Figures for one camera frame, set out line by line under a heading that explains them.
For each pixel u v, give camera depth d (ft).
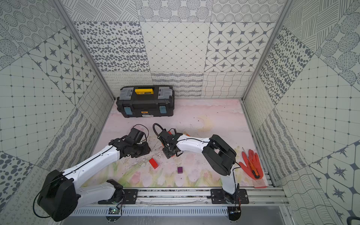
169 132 2.56
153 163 2.77
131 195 2.42
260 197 2.52
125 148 1.94
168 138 2.34
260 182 2.61
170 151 2.12
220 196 2.46
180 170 2.69
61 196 1.29
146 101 3.15
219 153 1.66
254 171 2.64
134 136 2.17
